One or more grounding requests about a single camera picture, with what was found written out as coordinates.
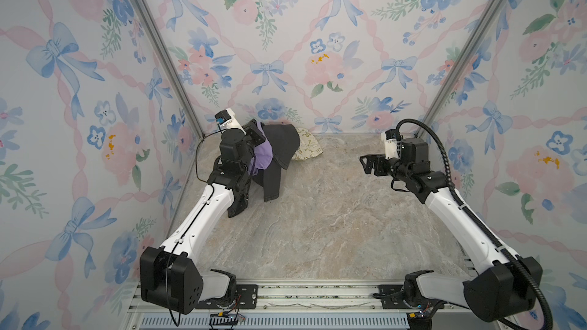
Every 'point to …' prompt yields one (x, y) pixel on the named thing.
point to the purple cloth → (263, 154)
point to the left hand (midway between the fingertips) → (257, 116)
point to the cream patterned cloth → (309, 146)
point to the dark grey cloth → (284, 140)
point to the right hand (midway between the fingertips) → (371, 155)
